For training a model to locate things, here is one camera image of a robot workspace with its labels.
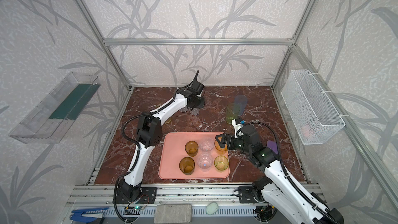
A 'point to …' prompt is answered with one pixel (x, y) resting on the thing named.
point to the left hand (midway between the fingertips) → (204, 100)
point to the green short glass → (221, 163)
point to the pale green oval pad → (211, 208)
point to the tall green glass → (232, 110)
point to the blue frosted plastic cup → (241, 100)
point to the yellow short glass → (222, 150)
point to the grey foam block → (172, 213)
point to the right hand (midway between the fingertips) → (222, 133)
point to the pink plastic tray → (172, 150)
